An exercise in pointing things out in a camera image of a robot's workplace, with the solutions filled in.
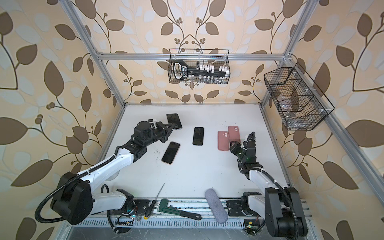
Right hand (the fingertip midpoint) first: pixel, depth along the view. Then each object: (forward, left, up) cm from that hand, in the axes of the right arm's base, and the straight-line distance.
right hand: (233, 144), depth 89 cm
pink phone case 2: (+13, -4, -7) cm, 15 cm away
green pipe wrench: (-31, +40, -6) cm, 51 cm away
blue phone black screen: (+13, +21, -9) cm, 26 cm away
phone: (+10, +35, +14) cm, 39 cm away
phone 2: (0, +39, -9) cm, 40 cm away
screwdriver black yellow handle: (-31, +46, -6) cm, 56 cm away
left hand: (+3, +33, +18) cm, 38 cm away
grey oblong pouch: (-31, +13, -4) cm, 34 cm away
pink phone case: (+8, +4, -9) cm, 13 cm away
